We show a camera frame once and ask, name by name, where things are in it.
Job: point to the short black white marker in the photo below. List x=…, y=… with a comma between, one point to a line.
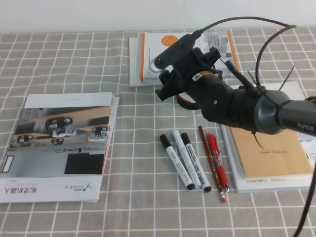
x=187, y=181

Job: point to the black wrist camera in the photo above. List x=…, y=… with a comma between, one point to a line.
x=173, y=53

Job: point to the red gel pen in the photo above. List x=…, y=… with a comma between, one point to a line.
x=215, y=151

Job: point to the Agilex Robotics brochure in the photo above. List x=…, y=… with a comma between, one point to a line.
x=49, y=157

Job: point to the red pencil with eraser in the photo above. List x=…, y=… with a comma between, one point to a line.
x=211, y=164

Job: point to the grey book under box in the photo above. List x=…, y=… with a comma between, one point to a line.
x=138, y=76

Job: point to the booklet under brochure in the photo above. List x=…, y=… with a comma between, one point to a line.
x=103, y=134

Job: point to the long white marker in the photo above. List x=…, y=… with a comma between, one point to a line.
x=186, y=158

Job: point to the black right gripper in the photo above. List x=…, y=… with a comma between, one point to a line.
x=180, y=77

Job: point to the black grey labelled marker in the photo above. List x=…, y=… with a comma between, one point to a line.
x=195, y=161

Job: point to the black tape roll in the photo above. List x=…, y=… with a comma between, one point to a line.
x=185, y=101

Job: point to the grey checked tablecloth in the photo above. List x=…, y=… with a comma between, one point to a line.
x=141, y=193

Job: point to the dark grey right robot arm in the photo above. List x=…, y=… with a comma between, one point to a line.
x=255, y=109

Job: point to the orange and white box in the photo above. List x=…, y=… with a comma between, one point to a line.
x=155, y=43

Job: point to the brown kraft notebook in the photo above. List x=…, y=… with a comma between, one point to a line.
x=266, y=156

